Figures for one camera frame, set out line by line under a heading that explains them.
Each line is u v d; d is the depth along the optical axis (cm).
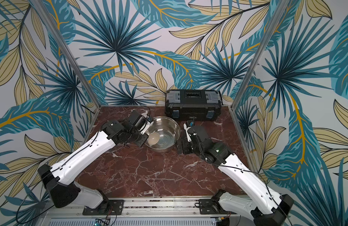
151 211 73
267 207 38
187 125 63
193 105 97
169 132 100
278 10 70
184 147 62
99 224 71
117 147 51
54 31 75
